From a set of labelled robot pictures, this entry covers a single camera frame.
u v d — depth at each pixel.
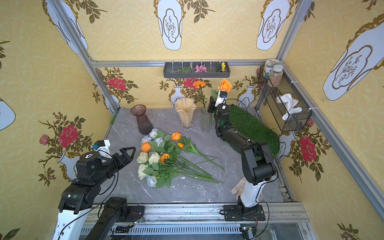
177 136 1.00
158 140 0.92
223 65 0.88
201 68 0.88
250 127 1.07
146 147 0.90
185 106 1.00
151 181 0.80
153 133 0.99
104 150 0.54
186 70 0.88
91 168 0.48
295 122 0.81
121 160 0.58
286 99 0.71
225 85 0.80
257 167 0.48
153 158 0.82
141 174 0.82
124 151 0.60
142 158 0.84
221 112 0.68
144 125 1.10
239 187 0.82
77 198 0.43
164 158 0.86
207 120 0.99
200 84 0.86
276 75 0.80
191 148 0.95
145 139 0.96
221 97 0.75
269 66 0.86
